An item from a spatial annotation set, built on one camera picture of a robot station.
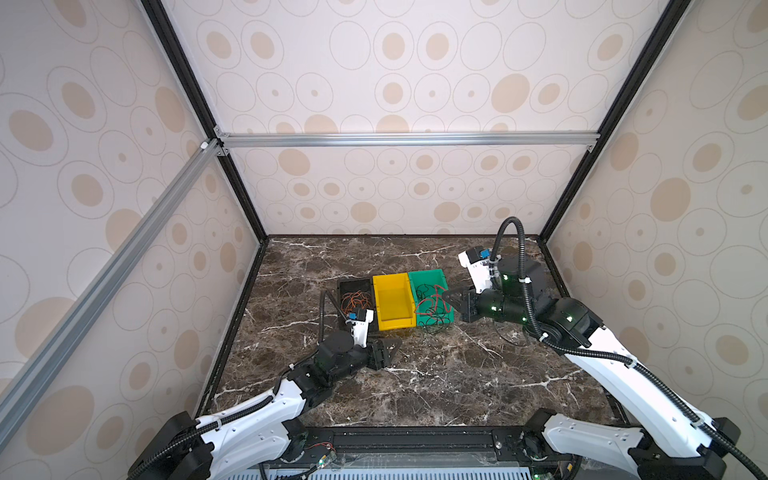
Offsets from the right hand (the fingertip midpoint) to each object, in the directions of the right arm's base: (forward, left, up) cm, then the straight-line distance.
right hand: (444, 295), depth 67 cm
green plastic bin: (+26, -2, -28) cm, 39 cm away
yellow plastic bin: (+20, +11, -32) cm, 39 cm away
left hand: (-4, +9, -15) cm, 18 cm away
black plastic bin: (+26, +26, -31) cm, 48 cm away
